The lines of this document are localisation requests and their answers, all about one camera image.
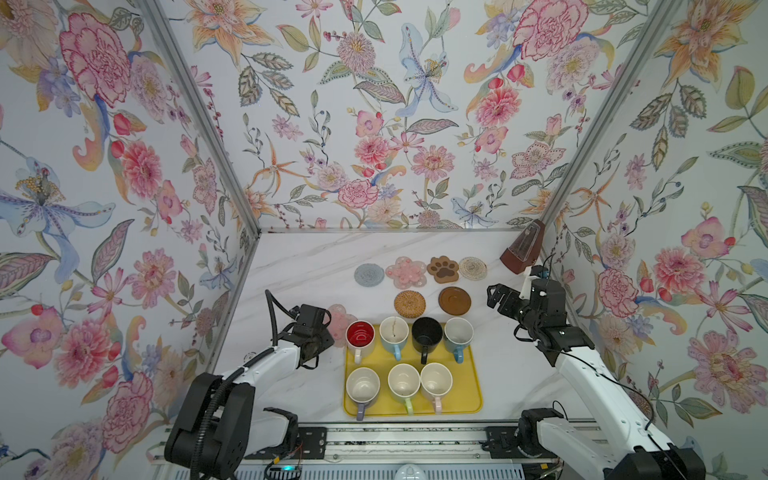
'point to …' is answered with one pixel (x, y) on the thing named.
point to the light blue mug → (393, 333)
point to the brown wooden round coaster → (454, 301)
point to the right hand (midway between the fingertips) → (501, 291)
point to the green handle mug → (404, 381)
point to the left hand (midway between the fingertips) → (331, 339)
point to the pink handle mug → (436, 380)
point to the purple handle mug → (363, 386)
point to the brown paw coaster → (444, 270)
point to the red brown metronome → (525, 250)
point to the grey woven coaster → (369, 275)
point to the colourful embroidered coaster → (472, 268)
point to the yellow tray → (464, 396)
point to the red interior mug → (359, 334)
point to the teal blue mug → (458, 333)
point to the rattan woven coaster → (410, 304)
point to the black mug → (427, 333)
